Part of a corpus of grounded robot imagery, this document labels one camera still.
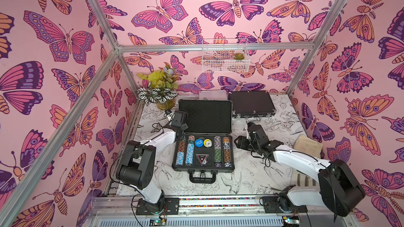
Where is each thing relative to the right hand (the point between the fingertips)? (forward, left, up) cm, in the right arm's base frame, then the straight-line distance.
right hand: (238, 140), depth 88 cm
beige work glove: (+2, -40, -6) cm, 41 cm away
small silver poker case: (+40, +14, -5) cm, 43 cm away
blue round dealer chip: (-1, +22, -2) cm, 22 cm away
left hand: (+11, +32, 0) cm, 34 cm away
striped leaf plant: (+19, +50, +16) cm, 55 cm away
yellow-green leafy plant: (+37, +47, +13) cm, 62 cm away
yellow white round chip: (-1, +17, -2) cm, 17 cm away
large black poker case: (+12, +18, +3) cm, 22 cm away
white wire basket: (+50, +6, +18) cm, 54 cm away
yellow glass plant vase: (+30, +46, -5) cm, 56 cm away
